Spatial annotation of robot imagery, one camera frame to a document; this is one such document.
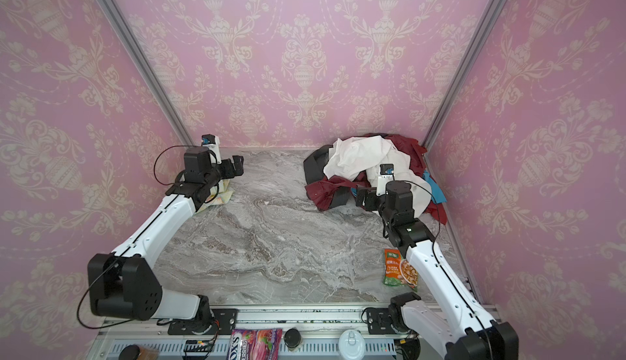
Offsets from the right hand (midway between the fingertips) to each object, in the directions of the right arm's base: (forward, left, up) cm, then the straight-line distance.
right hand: (372, 184), depth 79 cm
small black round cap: (-39, +26, -13) cm, 49 cm away
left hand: (+12, +47, +2) cm, 48 cm away
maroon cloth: (+9, +17, -17) cm, 26 cm away
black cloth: (+27, +19, -21) cm, 39 cm away
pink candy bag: (-39, +37, -20) cm, 58 cm away
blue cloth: (+12, -34, -24) cm, 43 cm away
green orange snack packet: (-21, -8, -22) cm, 31 cm away
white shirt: (+19, -7, -8) cm, 22 cm away
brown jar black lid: (-41, +67, -13) cm, 79 cm away
